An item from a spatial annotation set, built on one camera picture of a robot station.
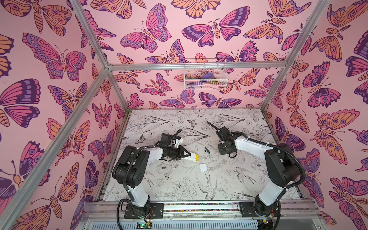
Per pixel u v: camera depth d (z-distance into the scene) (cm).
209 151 95
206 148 97
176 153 83
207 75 97
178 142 88
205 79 93
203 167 89
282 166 47
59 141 57
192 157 88
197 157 92
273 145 51
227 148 76
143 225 73
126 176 49
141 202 60
